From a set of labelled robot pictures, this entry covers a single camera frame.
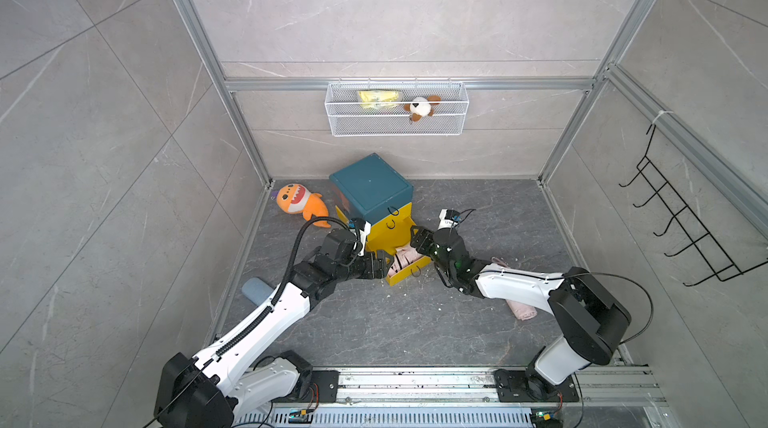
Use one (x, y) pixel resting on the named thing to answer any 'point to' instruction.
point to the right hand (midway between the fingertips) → (418, 230)
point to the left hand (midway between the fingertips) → (385, 255)
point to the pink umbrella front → (402, 257)
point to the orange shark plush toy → (297, 199)
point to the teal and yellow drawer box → (373, 191)
